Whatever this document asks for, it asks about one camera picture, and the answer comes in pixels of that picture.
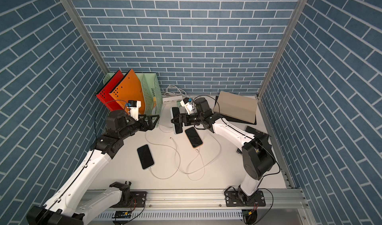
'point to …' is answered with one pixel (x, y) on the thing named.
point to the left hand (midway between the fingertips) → (156, 116)
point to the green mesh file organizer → (151, 90)
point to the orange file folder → (130, 88)
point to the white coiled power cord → (172, 90)
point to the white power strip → (171, 101)
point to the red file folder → (105, 95)
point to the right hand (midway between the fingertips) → (177, 121)
